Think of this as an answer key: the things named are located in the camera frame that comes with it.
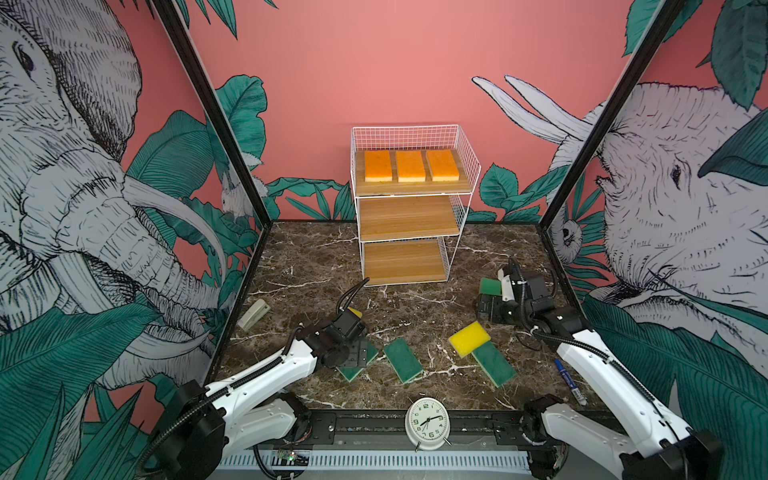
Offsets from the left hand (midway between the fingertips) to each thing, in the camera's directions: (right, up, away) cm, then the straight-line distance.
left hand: (351, 350), depth 82 cm
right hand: (+37, +15, -3) cm, 40 cm away
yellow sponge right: (+35, +1, +7) cm, 36 cm away
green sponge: (0, -6, -1) cm, 6 cm away
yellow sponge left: (0, +8, +13) cm, 15 cm away
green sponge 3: (+41, -4, +1) cm, 41 cm away
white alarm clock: (+21, -14, -10) cm, 27 cm away
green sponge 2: (+15, -4, +3) cm, 16 cm away
